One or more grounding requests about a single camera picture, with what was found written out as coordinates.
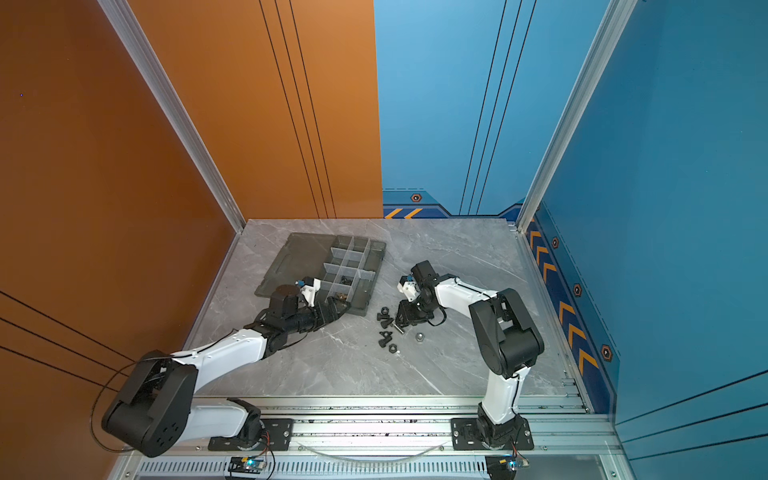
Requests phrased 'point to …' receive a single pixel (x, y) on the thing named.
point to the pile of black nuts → (386, 319)
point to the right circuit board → (503, 467)
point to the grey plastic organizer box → (349, 268)
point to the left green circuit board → (246, 464)
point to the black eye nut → (346, 280)
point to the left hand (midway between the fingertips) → (344, 307)
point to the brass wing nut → (343, 296)
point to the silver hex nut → (419, 337)
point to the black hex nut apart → (392, 348)
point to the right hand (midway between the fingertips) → (400, 320)
